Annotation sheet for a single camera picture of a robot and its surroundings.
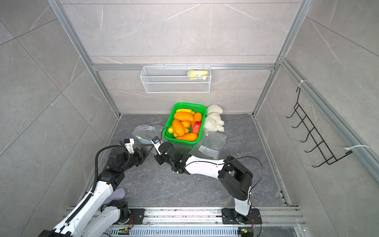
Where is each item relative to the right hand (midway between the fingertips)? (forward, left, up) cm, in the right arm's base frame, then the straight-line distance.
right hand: (157, 149), depth 82 cm
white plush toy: (+24, -35, -4) cm, 43 cm away
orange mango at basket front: (+13, -18, -7) cm, 23 cm away
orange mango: (+18, -11, -4) cm, 22 cm away
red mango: (+22, -23, -7) cm, 32 cm away
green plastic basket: (+41, -24, -8) cm, 49 cm away
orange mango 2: (+30, -14, -5) cm, 34 cm away
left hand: (-1, +2, +4) cm, 5 cm away
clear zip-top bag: (+17, +12, -6) cm, 21 cm away
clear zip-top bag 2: (+10, -33, -13) cm, 37 cm away
